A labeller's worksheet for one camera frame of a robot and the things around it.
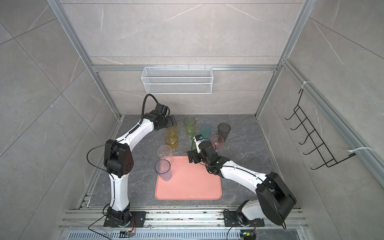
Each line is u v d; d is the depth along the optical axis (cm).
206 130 111
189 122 114
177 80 101
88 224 72
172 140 103
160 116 73
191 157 76
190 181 85
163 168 81
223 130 93
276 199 42
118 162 54
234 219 74
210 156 64
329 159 58
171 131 111
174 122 90
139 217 74
